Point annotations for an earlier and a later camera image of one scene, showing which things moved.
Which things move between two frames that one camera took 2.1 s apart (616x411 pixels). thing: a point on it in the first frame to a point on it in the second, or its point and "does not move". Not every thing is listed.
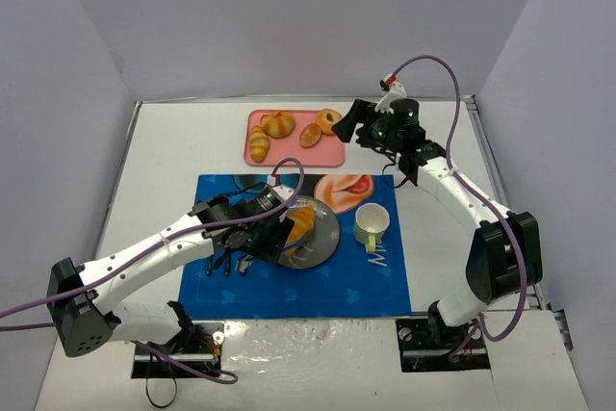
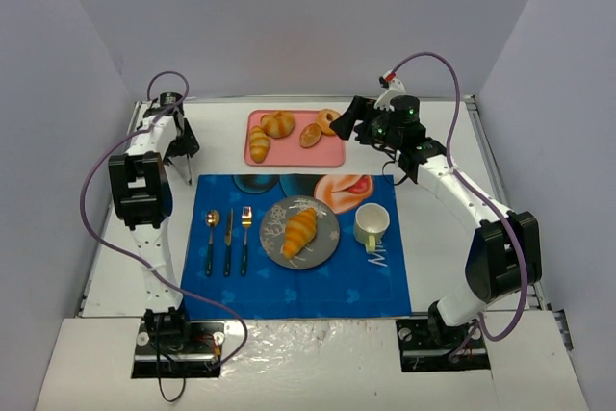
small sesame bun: [310, 135] does not move
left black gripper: [268, 242] to [187, 145]
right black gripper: [362, 123] does not move
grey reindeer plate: [322, 239] does not move
